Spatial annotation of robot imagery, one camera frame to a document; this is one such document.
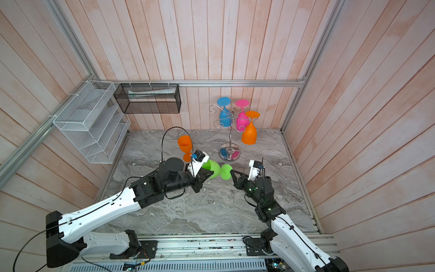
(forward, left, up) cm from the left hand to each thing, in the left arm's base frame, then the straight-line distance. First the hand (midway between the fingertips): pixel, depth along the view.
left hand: (211, 176), depth 66 cm
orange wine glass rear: (+28, -20, -7) cm, 35 cm away
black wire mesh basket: (+56, +40, -3) cm, 69 cm away
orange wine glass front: (+26, +15, -13) cm, 32 cm away
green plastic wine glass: (+8, -6, -10) cm, 14 cm away
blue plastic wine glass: (+39, -7, -3) cm, 40 cm away
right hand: (+7, -9, -9) cm, 14 cm away
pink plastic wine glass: (+38, -17, -5) cm, 42 cm away
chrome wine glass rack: (+33, -12, -27) cm, 44 cm away
